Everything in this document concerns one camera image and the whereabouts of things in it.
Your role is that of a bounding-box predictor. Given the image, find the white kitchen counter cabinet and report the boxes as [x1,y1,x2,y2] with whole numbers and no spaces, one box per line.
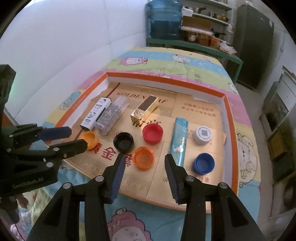
[259,66,295,217]

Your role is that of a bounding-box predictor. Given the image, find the green metal table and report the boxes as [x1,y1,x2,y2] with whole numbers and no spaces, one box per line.
[146,38,243,83]

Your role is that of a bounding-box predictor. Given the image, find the orange rimmed cardboard tray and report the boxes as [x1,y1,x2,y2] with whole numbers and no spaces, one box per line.
[47,71,239,210]

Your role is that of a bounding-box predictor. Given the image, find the light orange bottle cap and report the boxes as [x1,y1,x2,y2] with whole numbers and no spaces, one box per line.
[79,131,98,150]

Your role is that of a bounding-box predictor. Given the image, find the brown cardboard box on shelf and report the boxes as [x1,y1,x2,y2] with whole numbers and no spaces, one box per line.
[182,16,212,30]

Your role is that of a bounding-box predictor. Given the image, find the gold rectangular box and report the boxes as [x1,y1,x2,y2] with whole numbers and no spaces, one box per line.
[130,95,159,125]

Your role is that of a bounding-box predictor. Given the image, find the white Hello Kitty box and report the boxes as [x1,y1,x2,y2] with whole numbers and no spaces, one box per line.
[80,97,111,131]

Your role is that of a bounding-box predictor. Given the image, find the colourful cartoon bed quilt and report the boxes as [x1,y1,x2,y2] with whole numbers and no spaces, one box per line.
[14,46,262,241]

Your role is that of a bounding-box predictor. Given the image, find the blue water jug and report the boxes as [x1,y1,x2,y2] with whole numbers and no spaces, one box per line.
[144,0,183,40]

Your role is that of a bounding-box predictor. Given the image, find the red bottle cap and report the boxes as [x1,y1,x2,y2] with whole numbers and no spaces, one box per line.
[142,123,164,145]

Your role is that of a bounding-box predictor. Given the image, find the clear floral lip gloss box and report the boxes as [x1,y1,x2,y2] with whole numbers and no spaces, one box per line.
[94,96,130,136]

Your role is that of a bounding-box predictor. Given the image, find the blue bottle cap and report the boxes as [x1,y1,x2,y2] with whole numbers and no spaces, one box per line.
[193,153,215,175]

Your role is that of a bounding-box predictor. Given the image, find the black bottle cap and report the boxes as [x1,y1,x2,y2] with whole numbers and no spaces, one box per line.
[113,132,134,154]

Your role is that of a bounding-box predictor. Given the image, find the light blue floral lighter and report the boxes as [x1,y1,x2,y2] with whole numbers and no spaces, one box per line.
[169,117,189,167]

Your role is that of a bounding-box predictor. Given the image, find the wall shelf with pots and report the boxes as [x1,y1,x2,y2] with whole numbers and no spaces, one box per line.
[180,1,234,45]

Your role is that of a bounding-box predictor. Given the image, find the dark green refrigerator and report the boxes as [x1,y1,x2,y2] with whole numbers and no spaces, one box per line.
[233,4,274,89]

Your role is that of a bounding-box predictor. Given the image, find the white QR code cap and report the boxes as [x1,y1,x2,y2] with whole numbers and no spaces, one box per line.
[193,126,212,146]

